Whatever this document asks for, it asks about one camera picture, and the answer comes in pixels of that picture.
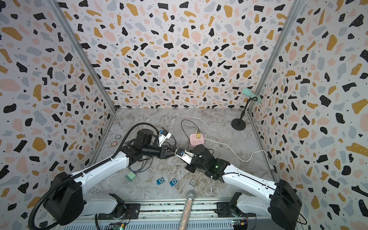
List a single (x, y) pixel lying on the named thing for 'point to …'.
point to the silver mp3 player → (192, 183)
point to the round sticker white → (118, 136)
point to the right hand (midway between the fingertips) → (184, 157)
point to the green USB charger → (131, 176)
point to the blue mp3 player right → (173, 182)
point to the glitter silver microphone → (190, 196)
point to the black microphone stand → (239, 124)
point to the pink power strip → (194, 141)
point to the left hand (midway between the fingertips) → (179, 153)
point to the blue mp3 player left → (160, 181)
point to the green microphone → (249, 93)
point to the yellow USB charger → (198, 135)
